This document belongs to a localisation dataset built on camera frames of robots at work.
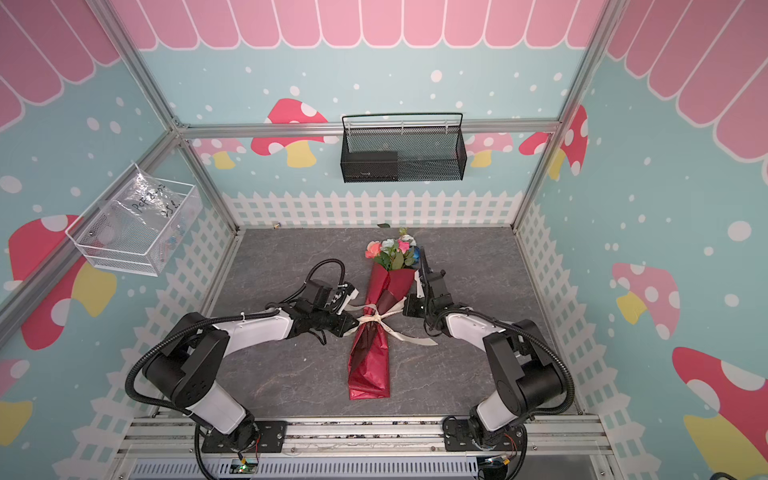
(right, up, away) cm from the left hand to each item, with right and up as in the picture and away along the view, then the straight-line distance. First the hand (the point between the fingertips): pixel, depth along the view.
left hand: (356, 327), depth 90 cm
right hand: (+14, +8, +3) cm, 17 cm away
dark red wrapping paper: (+4, -10, -9) cm, 14 cm away
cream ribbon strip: (+4, +4, +2) cm, 6 cm away
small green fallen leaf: (+8, +35, +34) cm, 49 cm away
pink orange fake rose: (+4, +24, +19) cm, 31 cm away
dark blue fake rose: (+20, +22, +17) cm, 35 cm away
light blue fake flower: (+11, +21, +16) cm, 29 cm away
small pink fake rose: (+15, +25, +15) cm, 33 cm away
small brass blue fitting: (-37, +35, +34) cm, 61 cm away
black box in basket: (+3, +49, -1) cm, 49 cm away
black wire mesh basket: (+14, +54, +4) cm, 56 cm away
